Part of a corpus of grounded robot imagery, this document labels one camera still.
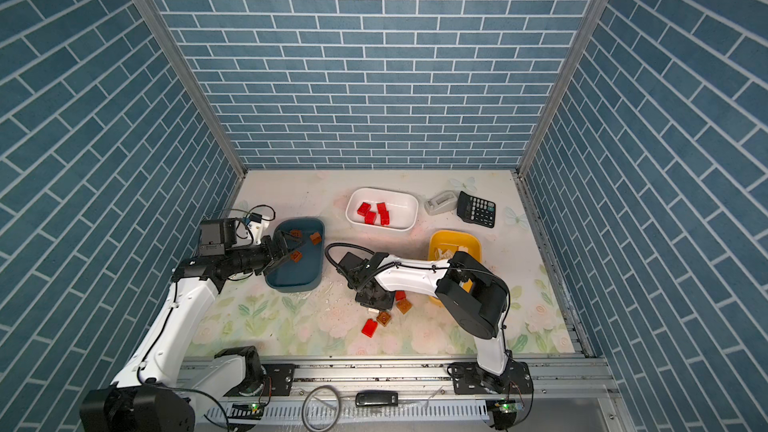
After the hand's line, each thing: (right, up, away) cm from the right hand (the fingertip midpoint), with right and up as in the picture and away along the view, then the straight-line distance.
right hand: (365, 302), depth 87 cm
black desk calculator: (+38, +26, +19) cm, 50 cm away
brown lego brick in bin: (-24, +19, +12) cm, 33 cm away
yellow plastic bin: (+28, +16, +13) cm, 35 cm away
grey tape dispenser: (+25, +28, +20) cm, 43 cm away
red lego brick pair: (+5, +25, +19) cm, 32 cm away
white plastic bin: (+11, +27, +22) cm, 36 cm away
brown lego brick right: (+11, -1, -2) cm, 12 cm away
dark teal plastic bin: (-19, +9, +2) cm, 21 cm away
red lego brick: (-3, +26, +21) cm, 34 cm away
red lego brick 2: (0, +24, +18) cm, 30 cm away
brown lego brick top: (-17, +17, +10) cm, 27 cm away
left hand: (-17, +18, -10) cm, 26 cm away
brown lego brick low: (+5, -4, -2) cm, 7 cm away
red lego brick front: (+2, -6, -4) cm, 7 cm away
